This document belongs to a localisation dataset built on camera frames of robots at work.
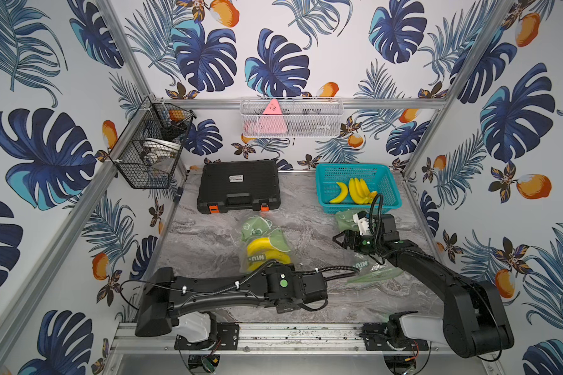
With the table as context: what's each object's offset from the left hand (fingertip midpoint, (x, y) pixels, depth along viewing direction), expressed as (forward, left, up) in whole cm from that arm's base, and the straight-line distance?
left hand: (287, 281), depth 71 cm
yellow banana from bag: (+49, -32, -11) cm, 59 cm away
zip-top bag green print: (+10, -29, -10) cm, 32 cm away
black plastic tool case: (+46, +30, -9) cm, 55 cm away
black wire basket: (+36, +53, +15) cm, 66 cm away
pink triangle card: (+54, +10, +20) cm, 58 cm away
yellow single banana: (+47, -24, -13) cm, 54 cm away
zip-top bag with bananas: (+25, +12, -10) cm, 29 cm away
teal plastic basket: (+57, -41, -9) cm, 71 cm away
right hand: (+19, -19, -6) cm, 28 cm away
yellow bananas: (+15, +11, -11) cm, 22 cm away
